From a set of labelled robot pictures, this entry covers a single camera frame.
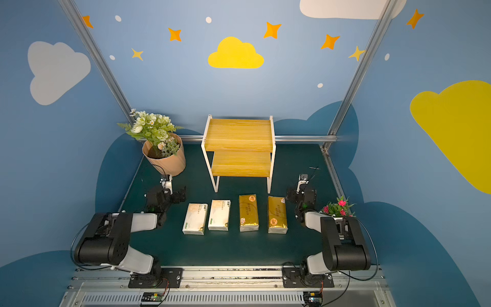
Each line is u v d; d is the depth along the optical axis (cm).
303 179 82
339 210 79
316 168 111
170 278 74
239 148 74
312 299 73
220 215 88
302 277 68
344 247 45
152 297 72
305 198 72
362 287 73
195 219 86
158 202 73
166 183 82
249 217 84
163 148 95
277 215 85
